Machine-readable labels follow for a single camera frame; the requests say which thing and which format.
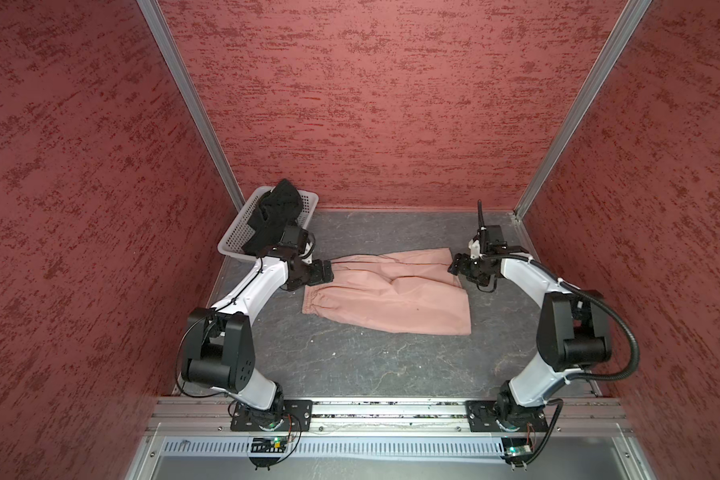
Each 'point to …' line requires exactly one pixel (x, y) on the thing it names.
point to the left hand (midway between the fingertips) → (319, 284)
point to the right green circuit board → (517, 450)
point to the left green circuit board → (269, 445)
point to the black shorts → (278, 210)
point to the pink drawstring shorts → (409, 291)
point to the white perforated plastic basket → (240, 232)
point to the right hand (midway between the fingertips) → (454, 276)
